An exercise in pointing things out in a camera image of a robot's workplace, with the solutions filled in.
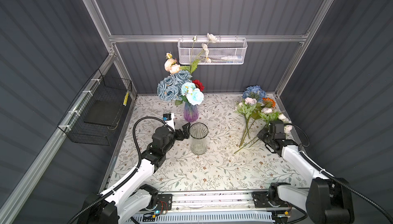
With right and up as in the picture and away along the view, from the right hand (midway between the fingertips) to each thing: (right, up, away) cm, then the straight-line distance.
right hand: (263, 133), depth 88 cm
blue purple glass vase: (-43, +12, +21) cm, 49 cm away
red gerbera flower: (-38, +28, -1) cm, 47 cm away
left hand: (-46, +7, -9) cm, 47 cm away
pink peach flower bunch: (+2, +7, +15) cm, 16 cm away
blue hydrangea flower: (+3, +26, +20) cm, 33 cm away
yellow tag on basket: (-78, +20, -5) cm, 80 cm away
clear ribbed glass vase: (-38, +2, -7) cm, 38 cm away
